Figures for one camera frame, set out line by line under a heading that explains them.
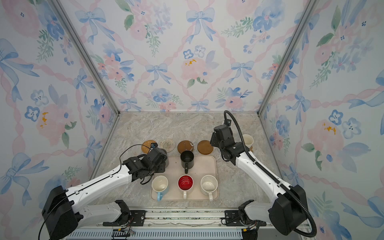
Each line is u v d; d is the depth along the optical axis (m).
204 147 1.00
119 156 0.95
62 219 0.39
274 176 0.44
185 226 0.73
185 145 1.00
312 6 0.68
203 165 0.93
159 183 0.81
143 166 0.57
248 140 0.93
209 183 0.84
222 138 0.60
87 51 0.86
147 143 1.03
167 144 1.00
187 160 0.91
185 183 0.84
